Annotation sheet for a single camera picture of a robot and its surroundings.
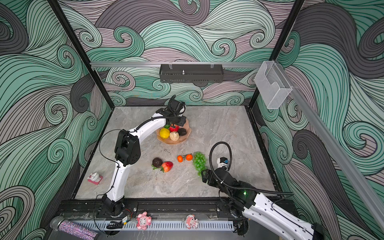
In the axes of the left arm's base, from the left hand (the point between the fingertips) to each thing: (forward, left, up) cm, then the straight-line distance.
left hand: (182, 118), depth 97 cm
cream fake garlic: (-11, +5, -5) cm, 13 cm away
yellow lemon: (-9, +12, -5) cm, 15 cm away
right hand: (-36, -14, -4) cm, 39 cm away
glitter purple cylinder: (-58, +54, -8) cm, 79 cm away
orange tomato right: (-23, -5, -10) cm, 25 cm away
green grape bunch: (-27, -11, -7) cm, 30 cm away
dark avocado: (-8, 0, -3) cm, 9 cm away
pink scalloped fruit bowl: (-11, +1, -9) cm, 14 cm away
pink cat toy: (-56, +16, -8) cm, 59 cm away
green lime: (-20, +6, +18) cm, 27 cm away
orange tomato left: (-24, +1, -10) cm, 26 cm away
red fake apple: (-3, +4, -7) cm, 9 cm away
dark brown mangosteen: (-28, +14, -8) cm, 32 cm away
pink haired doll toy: (-56, -6, -8) cm, 57 cm away
